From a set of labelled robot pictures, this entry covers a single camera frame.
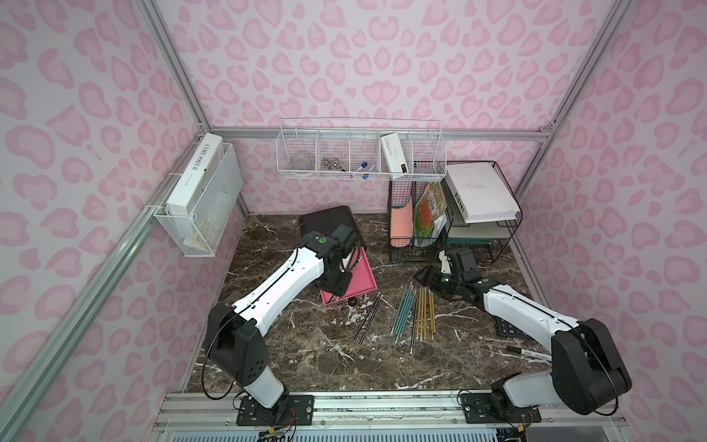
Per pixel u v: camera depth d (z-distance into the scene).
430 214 1.02
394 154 0.92
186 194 0.66
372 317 0.90
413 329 0.88
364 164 1.00
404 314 0.90
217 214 0.86
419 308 0.92
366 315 0.90
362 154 0.99
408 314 0.90
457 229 0.91
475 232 0.90
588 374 0.42
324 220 0.96
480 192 0.93
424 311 0.91
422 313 0.90
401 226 1.13
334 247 0.57
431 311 0.91
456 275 0.70
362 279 0.88
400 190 1.15
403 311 0.91
